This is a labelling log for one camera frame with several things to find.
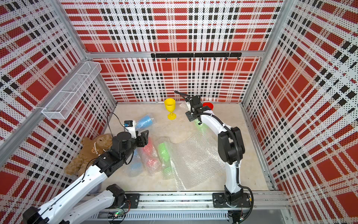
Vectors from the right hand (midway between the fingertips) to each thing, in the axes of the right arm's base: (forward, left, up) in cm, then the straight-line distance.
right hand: (195, 111), depth 96 cm
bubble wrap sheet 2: (-18, +21, -8) cm, 28 cm away
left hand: (-21, +29, +8) cm, 37 cm away
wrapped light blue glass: (-37, +35, -6) cm, 52 cm away
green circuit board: (-58, +42, -12) cm, 73 cm away
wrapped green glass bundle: (-38, +17, -7) cm, 42 cm away
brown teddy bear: (-26, +66, -5) cm, 71 cm away
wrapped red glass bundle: (-31, +28, -6) cm, 42 cm away
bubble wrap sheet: (-30, 0, -14) cm, 33 cm away
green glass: (-12, -4, -4) cm, 13 cm away
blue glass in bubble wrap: (-4, +37, -7) cm, 38 cm away
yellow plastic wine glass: (+8, +19, -1) cm, 20 cm away
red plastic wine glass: (+5, -10, +1) cm, 12 cm away
